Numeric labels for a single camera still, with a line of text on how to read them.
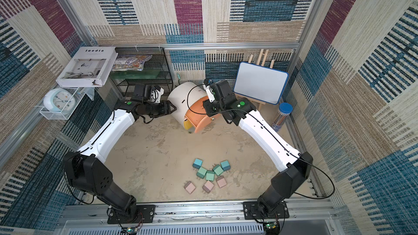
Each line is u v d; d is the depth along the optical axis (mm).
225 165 857
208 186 794
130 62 849
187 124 854
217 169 849
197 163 870
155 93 674
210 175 833
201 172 833
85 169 430
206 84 638
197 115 844
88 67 743
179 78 1191
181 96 903
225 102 534
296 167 411
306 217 732
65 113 650
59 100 652
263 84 940
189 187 794
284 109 870
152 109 690
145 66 844
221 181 812
